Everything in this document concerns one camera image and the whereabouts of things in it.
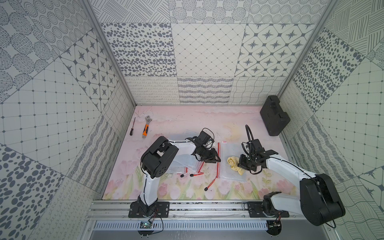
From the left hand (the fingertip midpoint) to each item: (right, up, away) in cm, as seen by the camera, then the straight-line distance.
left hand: (223, 164), depth 86 cm
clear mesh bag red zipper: (+3, +6, +10) cm, 12 cm away
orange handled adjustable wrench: (-52, +19, +19) cm, 59 cm away
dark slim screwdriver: (-62, +19, +19) cm, 68 cm away
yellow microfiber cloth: (+6, +2, 0) cm, 6 cm away
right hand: (+10, -2, +1) cm, 10 cm away
